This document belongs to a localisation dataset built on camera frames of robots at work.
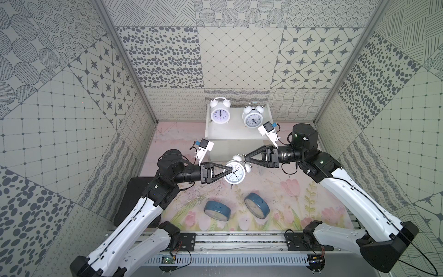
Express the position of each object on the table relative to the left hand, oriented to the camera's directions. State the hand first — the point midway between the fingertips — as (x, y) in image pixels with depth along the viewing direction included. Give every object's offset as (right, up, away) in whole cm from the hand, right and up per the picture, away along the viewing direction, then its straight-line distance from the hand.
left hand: (232, 177), depth 55 cm
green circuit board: (-27, -39, +17) cm, 50 cm away
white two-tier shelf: (+2, +13, +15) cm, 20 cm away
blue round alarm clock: (-6, -18, +17) cm, 26 cm away
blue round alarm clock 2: (+11, -17, +18) cm, 27 cm away
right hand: (+5, +5, +3) cm, 7 cm away
